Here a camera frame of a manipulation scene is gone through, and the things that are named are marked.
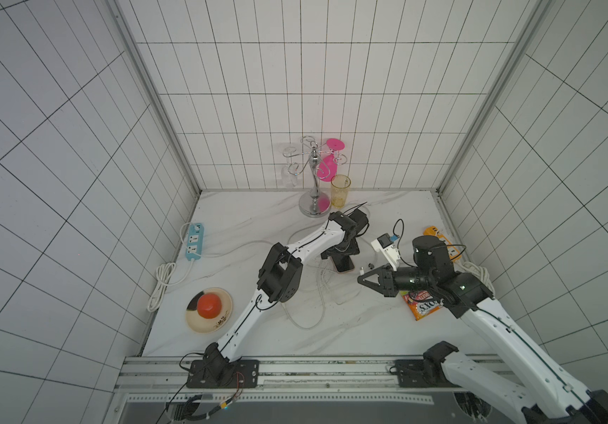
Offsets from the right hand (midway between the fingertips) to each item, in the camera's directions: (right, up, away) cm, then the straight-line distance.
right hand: (353, 282), depth 67 cm
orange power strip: (+43, +3, +28) cm, 51 cm away
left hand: (-1, +2, +28) cm, 28 cm away
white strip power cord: (-64, -5, +25) cm, 68 cm away
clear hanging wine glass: (-18, +32, +23) cm, 43 cm away
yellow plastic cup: (+1, +28, +36) cm, 46 cm away
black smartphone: (+2, -2, +34) cm, 34 cm away
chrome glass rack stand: (-9, +22, +47) cm, 52 cm away
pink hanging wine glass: (-3, +37, +40) cm, 55 cm away
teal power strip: (-56, +7, +33) cm, 65 cm away
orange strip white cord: (+48, -3, +22) cm, 53 cm away
